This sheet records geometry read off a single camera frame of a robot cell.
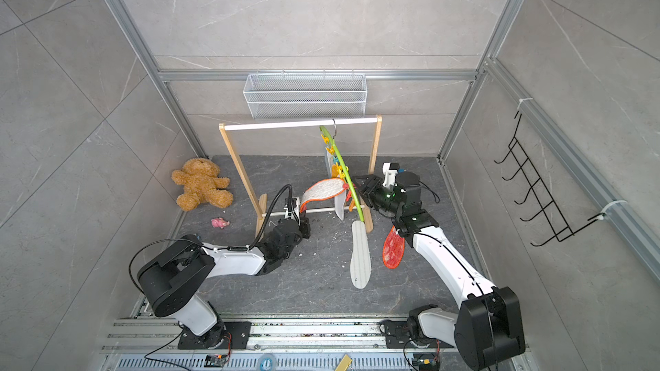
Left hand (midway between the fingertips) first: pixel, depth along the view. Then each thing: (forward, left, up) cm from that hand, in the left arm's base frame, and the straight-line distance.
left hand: (309, 209), depth 89 cm
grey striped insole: (-14, -18, -11) cm, 25 cm away
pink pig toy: (+1, +35, -8) cm, 36 cm away
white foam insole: (+4, -11, -2) cm, 12 cm away
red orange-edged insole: (-11, -30, -11) cm, 34 cm away
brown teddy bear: (+15, +44, -3) cm, 47 cm away
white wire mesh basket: (+41, +1, +19) cm, 46 cm away
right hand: (-1, -15, +16) cm, 22 cm away
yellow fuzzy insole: (+8, -9, +11) cm, 17 cm away
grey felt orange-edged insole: (+1, -5, +11) cm, 12 cm away
